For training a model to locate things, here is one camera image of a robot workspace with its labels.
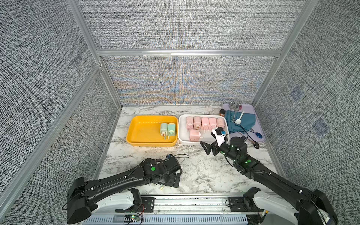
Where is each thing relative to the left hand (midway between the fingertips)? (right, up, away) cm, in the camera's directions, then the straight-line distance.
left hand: (174, 180), depth 73 cm
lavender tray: (+62, +25, +35) cm, 76 cm away
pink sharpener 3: (+21, +29, +28) cm, 45 cm away
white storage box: (+6, +20, +30) cm, 36 cm away
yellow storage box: (-23, +23, +31) cm, 45 cm away
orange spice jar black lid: (+34, +37, +31) cm, 59 cm away
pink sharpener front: (+13, +21, +22) cm, 33 cm away
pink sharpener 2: (+16, +29, +28) cm, 43 cm away
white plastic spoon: (+48, +30, +36) cm, 67 cm away
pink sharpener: (+10, +29, +27) cm, 41 cm away
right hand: (+18, +23, +4) cm, 30 cm away
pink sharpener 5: (+32, +29, +27) cm, 51 cm away
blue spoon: (+60, +20, +28) cm, 70 cm away
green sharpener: (-8, +24, +22) cm, 34 cm away
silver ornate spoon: (+50, +42, +44) cm, 78 cm away
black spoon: (+56, +14, +25) cm, 63 cm away
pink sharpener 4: (+27, +29, +28) cm, 48 cm away
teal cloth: (+56, +30, +37) cm, 74 cm away
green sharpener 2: (-3, +25, +24) cm, 34 cm away
